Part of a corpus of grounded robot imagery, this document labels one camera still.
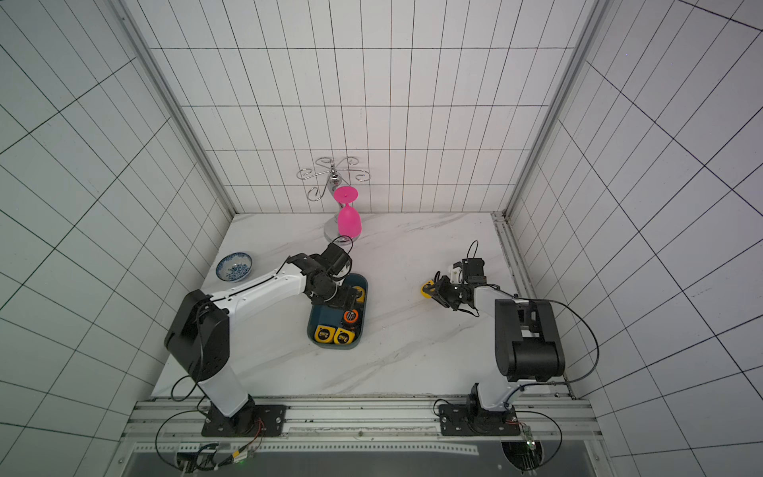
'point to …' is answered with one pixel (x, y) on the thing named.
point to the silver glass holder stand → (332, 232)
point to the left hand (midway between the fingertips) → (338, 308)
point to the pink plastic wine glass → (349, 217)
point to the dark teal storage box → (334, 327)
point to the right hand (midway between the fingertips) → (419, 288)
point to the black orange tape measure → (351, 316)
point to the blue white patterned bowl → (233, 266)
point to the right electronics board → (530, 453)
